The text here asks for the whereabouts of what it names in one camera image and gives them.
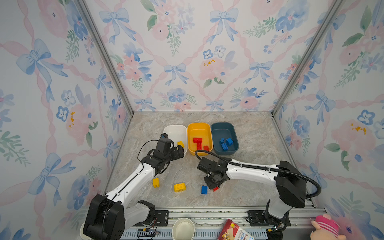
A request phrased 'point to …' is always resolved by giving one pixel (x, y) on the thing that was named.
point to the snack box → (230, 230)
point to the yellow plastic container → (200, 130)
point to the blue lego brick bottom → (204, 190)
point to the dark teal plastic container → (225, 137)
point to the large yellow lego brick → (179, 187)
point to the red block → (206, 148)
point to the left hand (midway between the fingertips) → (177, 149)
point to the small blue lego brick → (222, 139)
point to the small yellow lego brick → (180, 143)
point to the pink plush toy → (327, 229)
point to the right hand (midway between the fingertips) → (210, 182)
